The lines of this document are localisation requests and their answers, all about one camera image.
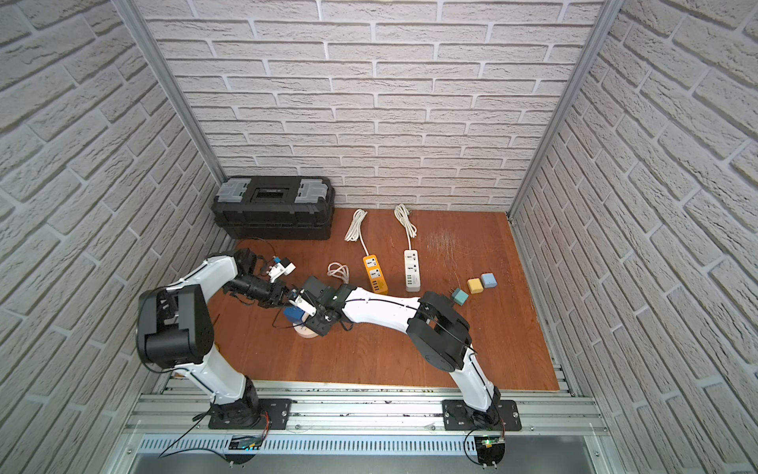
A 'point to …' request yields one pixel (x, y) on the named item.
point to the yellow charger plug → (475, 285)
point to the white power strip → (412, 271)
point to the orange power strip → (377, 277)
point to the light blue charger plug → (489, 279)
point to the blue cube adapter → (294, 313)
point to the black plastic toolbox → (275, 207)
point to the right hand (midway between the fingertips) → (322, 313)
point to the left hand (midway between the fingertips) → (298, 300)
